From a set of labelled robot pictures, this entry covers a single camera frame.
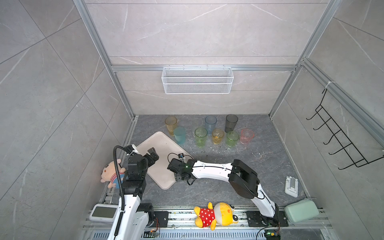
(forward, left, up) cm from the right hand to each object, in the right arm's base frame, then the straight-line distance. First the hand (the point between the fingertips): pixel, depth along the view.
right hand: (183, 175), depth 89 cm
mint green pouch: (-20, -63, -2) cm, 66 cm away
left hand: (+7, +18, +19) cm, 27 cm away
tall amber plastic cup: (+31, +8, +14) cm, 35 cm away
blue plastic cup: (+31, -18, +14) cm, 38 cm away
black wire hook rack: (-6, -74, +32) cm, 81 cm away
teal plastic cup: (+27, +3, +6) cm, 28 cm away
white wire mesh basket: (+55, -8, +30) cm, 63 cm away
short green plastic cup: (+24, -34, +3) cm, 42 cm away
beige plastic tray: (+19, +12, 0) cm, 22 cm away
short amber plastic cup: (+28, -24, +3) cm, 37 cm away
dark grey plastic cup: (+32, -33, +13) cm, 48 cm away
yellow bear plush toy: (-22, -20, +8) cm, 31 cm away
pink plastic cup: (+27, -45, +2) cm, 52 cm away
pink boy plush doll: (-1, +42, +7) cm, 43 cm away
